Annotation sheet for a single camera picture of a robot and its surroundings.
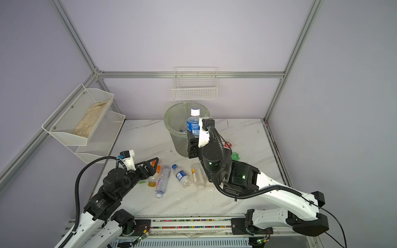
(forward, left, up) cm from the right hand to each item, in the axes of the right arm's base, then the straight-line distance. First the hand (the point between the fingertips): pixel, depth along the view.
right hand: (190, 133), depth 55 cm
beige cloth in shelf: (+17, +55, -13) cm, 59 cm away
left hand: (+1, +20, -22) cm, 30 cm away
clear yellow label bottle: (+2, -1, -41) cm, 41 cm away
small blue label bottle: (+1, +8, -39) cm, 40 cm away
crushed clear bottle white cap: (-1, +19, -39) cm, 43 cm away
